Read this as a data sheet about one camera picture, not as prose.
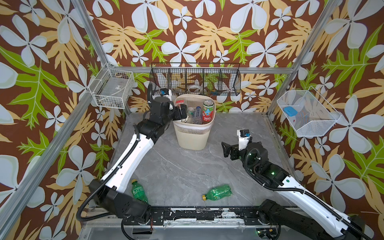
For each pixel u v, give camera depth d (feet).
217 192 2.69
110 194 1.27
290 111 2.83
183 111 2.12
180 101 2.81
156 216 2.45
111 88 2.76
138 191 2.53
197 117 2.76
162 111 1.74
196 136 2.73
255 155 1.66
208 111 2.67
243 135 1.98
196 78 3.20
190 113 2.90
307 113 2.74
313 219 1.47
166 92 1.99
